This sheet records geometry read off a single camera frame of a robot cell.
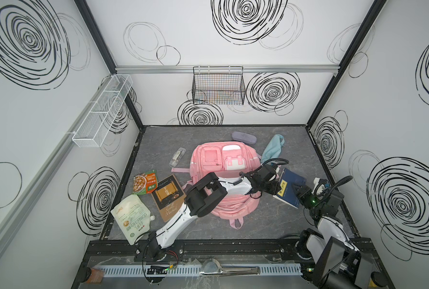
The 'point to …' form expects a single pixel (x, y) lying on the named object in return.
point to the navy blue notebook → (288, 194)
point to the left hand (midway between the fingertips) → (282, 188)
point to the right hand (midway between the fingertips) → (291, 186)
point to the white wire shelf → (92, 132)
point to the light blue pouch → (273, 150)
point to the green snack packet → (145, 183)
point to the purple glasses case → (243, 137)
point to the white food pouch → (134, 217)
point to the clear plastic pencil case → (177, 157)
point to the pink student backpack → (227, 160)
